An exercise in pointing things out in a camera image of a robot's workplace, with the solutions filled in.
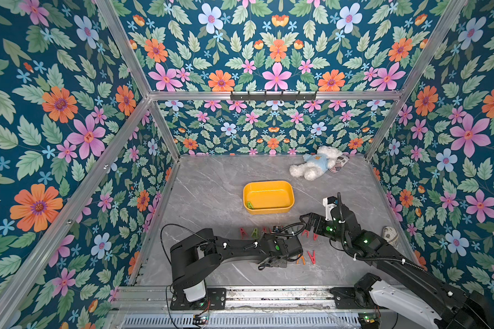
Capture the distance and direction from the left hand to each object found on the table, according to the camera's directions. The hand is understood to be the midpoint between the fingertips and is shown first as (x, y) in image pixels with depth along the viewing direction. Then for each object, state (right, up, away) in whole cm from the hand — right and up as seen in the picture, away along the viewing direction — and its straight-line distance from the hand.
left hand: (283, 262), depth 82 cm
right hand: (+9, +18, -3) cm, 20 cm away
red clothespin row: (-17, +10, +9) cm, 21 cm away
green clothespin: (-14, +20, +16) cm, 30 cm away
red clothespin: (-7, +11, +9) cm, 16 cm away
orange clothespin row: (+9, 0, 0) cm, 9 cm away
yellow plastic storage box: (-5, +24, +22) cm, 33 cm away
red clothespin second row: (+13, +1, +2) cm, 13 cm away
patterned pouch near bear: (+36, +43, +31) cm, 64 cm away
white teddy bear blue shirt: (+20, +41, +24) cm, 52 cm away
